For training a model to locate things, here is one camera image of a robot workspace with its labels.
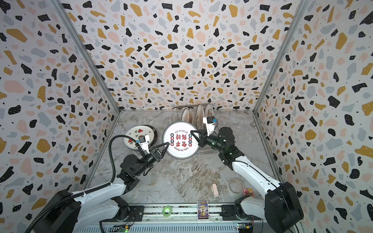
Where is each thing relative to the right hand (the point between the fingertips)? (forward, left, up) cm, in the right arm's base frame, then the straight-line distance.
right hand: (192, 133), depth 73 cm
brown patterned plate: (+30, +7, -19) cm, 36 cm away
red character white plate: (-4, +5, -5) cm, 8 cm away
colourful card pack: (-28, -6, -27) cm, 39 cm away
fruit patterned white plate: (+18, +42, -23) cm, 52 cm away
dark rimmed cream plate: (+16, +28, -25) cm, 41 cm away
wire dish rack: (+31, +1, -18) cm, 36 cm away
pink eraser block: (-20, -13, -27) cm, 36 cm away
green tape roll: (-30, +13, -28) cm, 43 cm away
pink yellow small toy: (-20, -31, -26) cm, 45 cm away
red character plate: (+33, -10, -16) cm, 38 cm away
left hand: (-5, +11, -3) cm, 13 cm away
